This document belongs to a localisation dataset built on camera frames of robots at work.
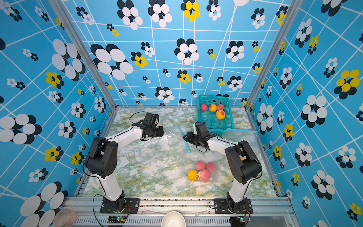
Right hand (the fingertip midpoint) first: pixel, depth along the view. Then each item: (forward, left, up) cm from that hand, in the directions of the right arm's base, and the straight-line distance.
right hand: (187, 137), depth 94 cm
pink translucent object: (-45, +61, -4) cm, 76 cm away
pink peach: (-19, -8, -1) cm, 20 cm away
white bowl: (-45, +7, -4) cm, 45 cm away
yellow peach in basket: (+29, -20, -1) cm, 35 cm away
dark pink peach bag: (-19, -14, -2) cm, 24 cm away
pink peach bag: (-25, -10, 0) cm, 27 cm away
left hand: (+4, +15, +1) cm, 16 cm away
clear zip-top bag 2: (-15, -1, -6) cm, 16 cm away
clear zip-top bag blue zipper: (+5, -35, -6) cm, 36 cm away
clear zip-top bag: (-3, +14, -5) cm, 15 cm away
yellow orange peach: (-25, -3, -1) cm, 25 cm away
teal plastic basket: (+26, -23, -2) cm, 34 cm away
